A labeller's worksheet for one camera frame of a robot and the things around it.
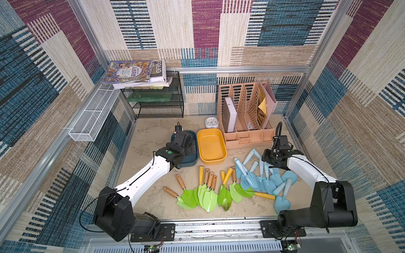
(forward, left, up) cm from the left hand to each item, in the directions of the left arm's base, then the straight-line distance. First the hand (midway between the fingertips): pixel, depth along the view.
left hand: (184, 144), depth 85 cm
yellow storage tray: (+11, -16, -17) cm, 25 cm away
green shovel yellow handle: (-17, -9, -16) cm, 25 cm away
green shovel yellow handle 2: (-20, -20, -13) cm, 31 cm away
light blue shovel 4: (-12, -51, -16) cm, 54 cm away
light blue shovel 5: (-8, -38, -16) cm, 42 cm away
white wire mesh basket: (+12, +56, +1) cm, 57 cm away
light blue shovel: (-15, -34, -15) cm, 40 cm away
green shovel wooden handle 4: (-23, -13, -16) cm, 31 cm away
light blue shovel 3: (-17, -45, -17) cm, 51 cm away
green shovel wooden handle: (-24, +3, -17) cm, 29 cm away
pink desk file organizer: (+14, -38, -7) cm, 41 cm away
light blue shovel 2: (+1, -38, -14) cm, 41 cm away
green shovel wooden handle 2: (-22, -2, -17) cm, 28 cm away
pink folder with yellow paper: (+21, -47, +9) cm, 52 cm away
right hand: (-2, -46, -10) cm, 47 cm away
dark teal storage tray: (-3, -3, -11) cm, 12 cm away
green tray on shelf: (+29, +21, +9) cm, 37 cm away
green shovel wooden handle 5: (-22, -27, -17) cm, 38 cm away
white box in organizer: (+18, -26, +3) cm, 32 cm away
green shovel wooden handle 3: (-11, -13, -15) cm, 23 cm away
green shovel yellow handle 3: (-20, -32, -17) cm, 41 cm away
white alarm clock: (+29, -16, -14) cm, 36 cm away
